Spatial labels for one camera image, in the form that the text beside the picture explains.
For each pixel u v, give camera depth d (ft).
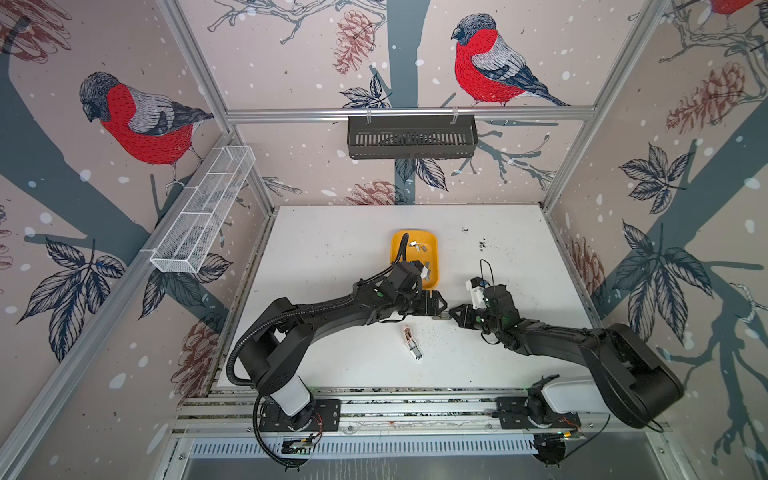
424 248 3.52
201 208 2.56
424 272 2.66
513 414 2.43
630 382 1.40
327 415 2.40
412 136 3.40
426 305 2.42
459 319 2.77
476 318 2.59
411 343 2.74
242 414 2.48
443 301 2.61
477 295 2.68
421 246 3.55
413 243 3.54
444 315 2.96
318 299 1.76
